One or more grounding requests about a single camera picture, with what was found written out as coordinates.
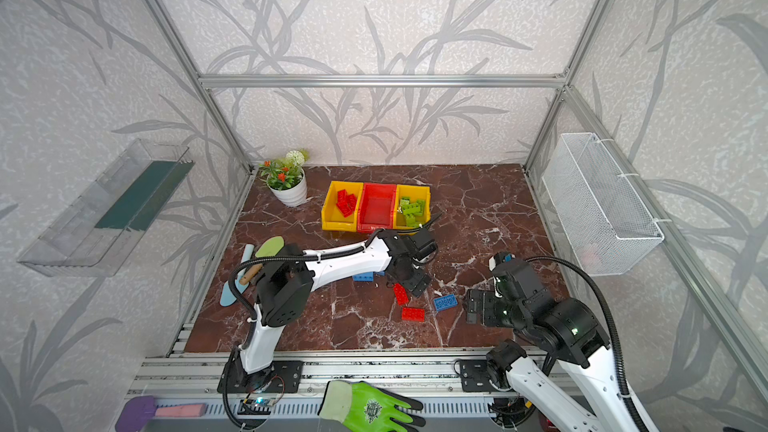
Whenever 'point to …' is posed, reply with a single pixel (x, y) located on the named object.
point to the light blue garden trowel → (227, 297)
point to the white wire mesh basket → (610, 226)
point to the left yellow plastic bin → (332, 218)
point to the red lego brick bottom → (413, 314)
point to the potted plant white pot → (294, 196)
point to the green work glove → (360, 407)
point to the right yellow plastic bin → (414, 193)
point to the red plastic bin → (377, 207)
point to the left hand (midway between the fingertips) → (416, 274)
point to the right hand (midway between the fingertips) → (479, 292)
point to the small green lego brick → (405, 200)
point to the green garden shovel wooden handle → (250, 273)
